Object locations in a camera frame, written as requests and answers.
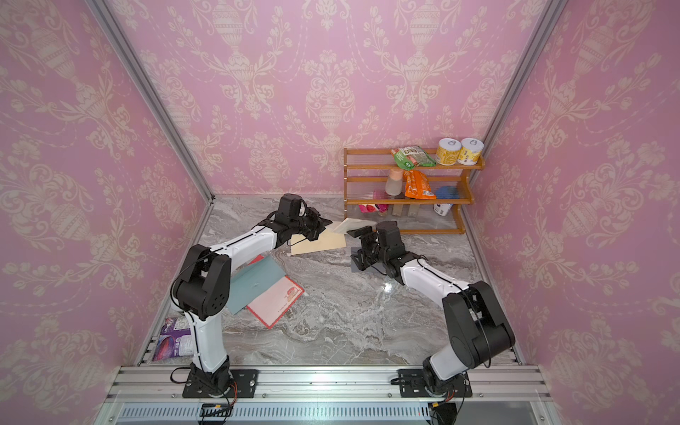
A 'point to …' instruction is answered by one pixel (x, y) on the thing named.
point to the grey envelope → (354, 267)
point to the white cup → (442, 209)
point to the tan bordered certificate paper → (350, 224)
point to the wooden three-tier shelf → (367, 169)
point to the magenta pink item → (378, 194)
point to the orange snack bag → (417, 185)
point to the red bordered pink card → (276, 300)
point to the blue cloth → (448, 192)
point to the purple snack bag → (175, 341)
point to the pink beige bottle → (393, 184)
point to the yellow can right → (470, 151)
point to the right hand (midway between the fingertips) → (347, 239)
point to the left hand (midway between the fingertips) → (335, 219)
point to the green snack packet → (411, 157)
